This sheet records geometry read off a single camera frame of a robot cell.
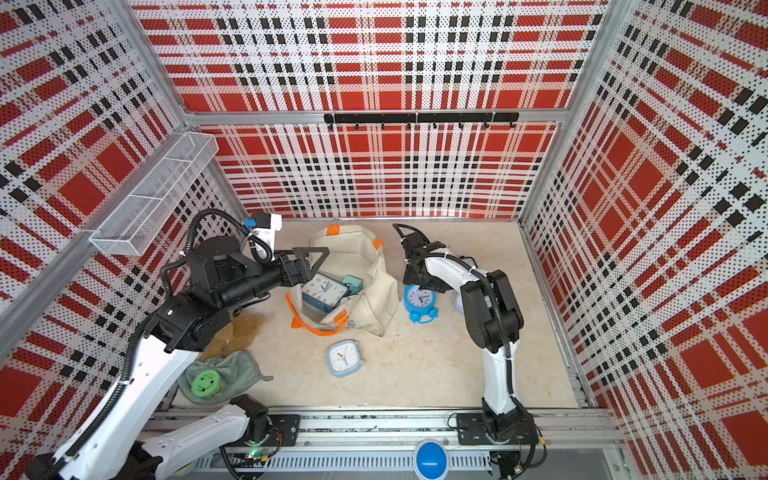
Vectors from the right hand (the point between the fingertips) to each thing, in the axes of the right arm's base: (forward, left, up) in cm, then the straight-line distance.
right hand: (428, 282), depth 97 cm
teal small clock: (-1, +25, +1) cm, 25 cm away
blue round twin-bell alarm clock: (-6, +3, -3) cm, 7 cm away
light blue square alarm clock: (-24, +25, -2) cm, 35 cm away
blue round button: (-48, +2, -1) cm, 48 cm away
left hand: (-14, +25, +34) cm, 44 cm away
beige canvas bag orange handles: (+7, +23, +8) cm, 25 cm away
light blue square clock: (-6, -10, -4) cm, 12 cm away
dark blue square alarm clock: (-3, +35, -1) cm, 35 cm away
